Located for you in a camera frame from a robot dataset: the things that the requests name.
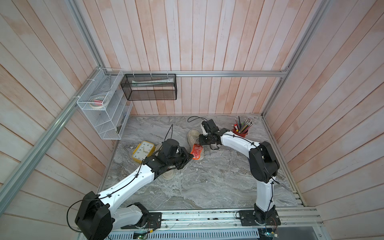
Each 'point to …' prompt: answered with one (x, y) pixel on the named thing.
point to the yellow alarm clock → (143, 149)
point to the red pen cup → (243, 134)
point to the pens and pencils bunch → (243, 127)
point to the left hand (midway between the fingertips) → (194, 157)
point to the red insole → (196, 151)
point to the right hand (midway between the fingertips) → (200, 139)
